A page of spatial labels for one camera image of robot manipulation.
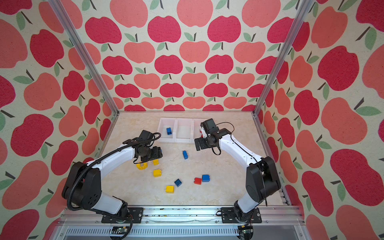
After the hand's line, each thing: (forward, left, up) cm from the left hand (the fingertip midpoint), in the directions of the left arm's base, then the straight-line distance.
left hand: (160, 157), depth 89 cm
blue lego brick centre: (+4, -15, -5) cm, 16 cm away
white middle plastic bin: (+25, -13, -4) cm, 28 cm away
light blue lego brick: (-10, -27, -7) cm, 30 cm away
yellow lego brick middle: (-9, +2, -4) cm, 9 cm away
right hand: (+6, -28, +6) cm, 29 cm away
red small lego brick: (-13, -22, -6) cm, 26 cm away
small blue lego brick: (+22, -3, -3) cm, 22 cm away
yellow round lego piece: (-4, +10, -4) cm, 11 cm away
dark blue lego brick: (-14, -11, -5) cm, 18 cm away
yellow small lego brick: (-1, +4, -4) cm, 5 cm away
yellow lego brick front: (-18, -7, -4) cm, 19 cm away
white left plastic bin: (+29, +1, -2) cm, 29 cm away
